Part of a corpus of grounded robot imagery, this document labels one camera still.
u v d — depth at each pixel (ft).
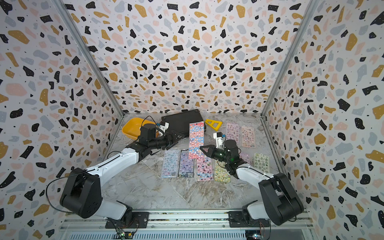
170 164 3.11
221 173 2.95
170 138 2.40
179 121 3.68
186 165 3.10
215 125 3.74
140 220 2.42
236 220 2.40
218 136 2.61
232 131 3.71
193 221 2.45
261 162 3.13
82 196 1.38
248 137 3.57
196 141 2.81
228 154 2.25
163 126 2.60
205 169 3.03
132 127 3.51
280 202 1.41
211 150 2.46
